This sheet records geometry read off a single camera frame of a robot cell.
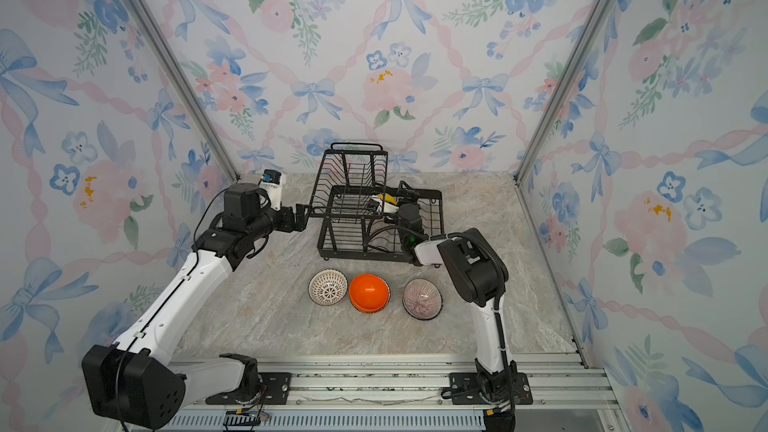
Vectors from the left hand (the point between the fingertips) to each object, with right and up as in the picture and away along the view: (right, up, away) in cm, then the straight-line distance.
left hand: (296, 202), depth 79 cm
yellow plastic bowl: (+25, 0, +6) cm, 25 cm away
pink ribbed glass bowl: (+34, -28, +7) cm, 44 cm away
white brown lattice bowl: (+6, -25, +12) cm, 28 cm away
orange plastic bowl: (+19, -26, +7) cm, 33 cm away
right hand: (+29, +5, +19) cm, 35 cm away
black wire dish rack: (+16, -4, +7) cm, 18 cm away
